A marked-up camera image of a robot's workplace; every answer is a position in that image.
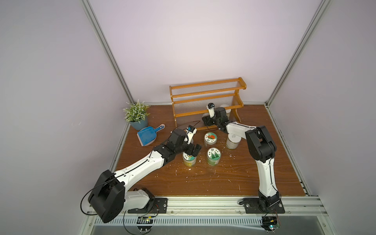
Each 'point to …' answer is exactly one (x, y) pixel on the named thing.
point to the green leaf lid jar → (213, 156)
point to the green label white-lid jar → (228, 111)
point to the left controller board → (144, 223)
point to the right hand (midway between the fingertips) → (208, 113)
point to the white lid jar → (232, 141)
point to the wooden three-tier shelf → (190, 101)
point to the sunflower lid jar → (189, 160)
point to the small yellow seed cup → (205, 114)
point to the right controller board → (270, 223)
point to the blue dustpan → (147, 135)
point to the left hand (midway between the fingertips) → (197, 142)
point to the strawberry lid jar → (210, 138)
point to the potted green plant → (136, 114)
